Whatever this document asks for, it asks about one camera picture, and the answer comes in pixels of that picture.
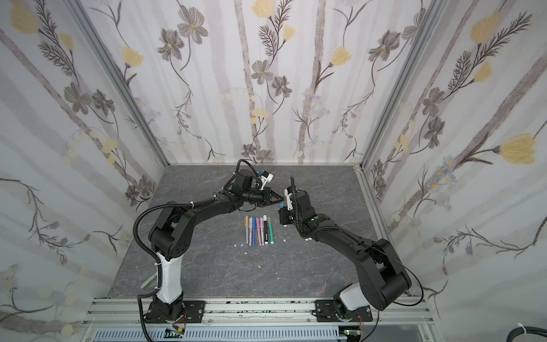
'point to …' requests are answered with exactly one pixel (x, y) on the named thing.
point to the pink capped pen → (262, 230)
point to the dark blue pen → (253, 229)
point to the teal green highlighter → (270, 230)
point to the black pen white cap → (266, 229)
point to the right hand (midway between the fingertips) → (276, 206)
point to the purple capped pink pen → (258, 226)
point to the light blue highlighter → (282, 204)
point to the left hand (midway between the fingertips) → (280, 194)
